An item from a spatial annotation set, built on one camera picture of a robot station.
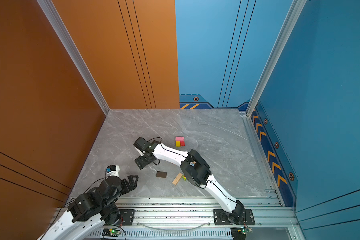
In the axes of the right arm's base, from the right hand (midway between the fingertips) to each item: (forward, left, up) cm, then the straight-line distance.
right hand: (142, 162), depth 91 cm
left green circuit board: (-35, +9, -3) cm, 36 cm away
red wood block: (+14, -24, 0) cm, 28 cm away
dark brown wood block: (-7, -12, -2) cm, 14 cm away
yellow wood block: (+14, -21, 0) cm, 25 cm away
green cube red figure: (-10, -26, 0) cm, 27 cm away
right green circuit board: (-35, -52, -3) cm, 63 cm away
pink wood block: (+16, -22, +1) cm, 28 cm away
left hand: (-13, 0, +8) cm, 15 cm away
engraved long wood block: (-10, -22, -1) cm, 24 cm away
